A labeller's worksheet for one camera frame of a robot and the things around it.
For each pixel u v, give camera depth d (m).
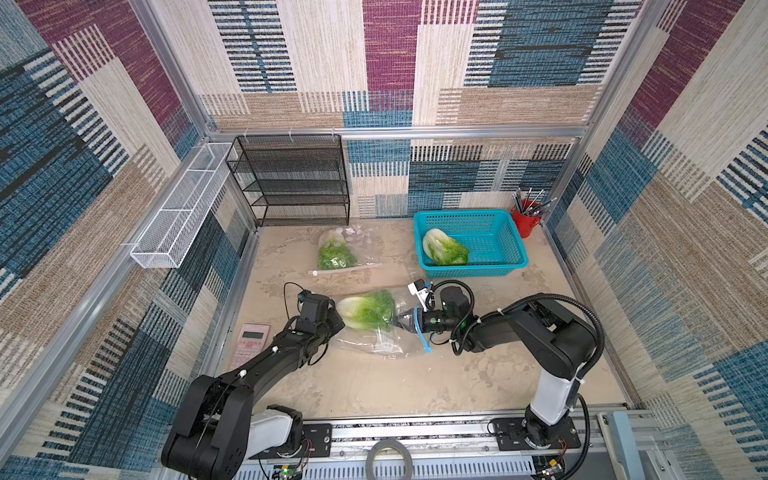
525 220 1.07
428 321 0.79
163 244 0.70
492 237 1.15
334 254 1.00
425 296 0.83
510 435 0.74
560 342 0.50
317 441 0.73
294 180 1.11
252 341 0.89
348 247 1.02
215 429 0.41
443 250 1.00
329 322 0.81
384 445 0.71
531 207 1.11
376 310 0.85
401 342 0.85
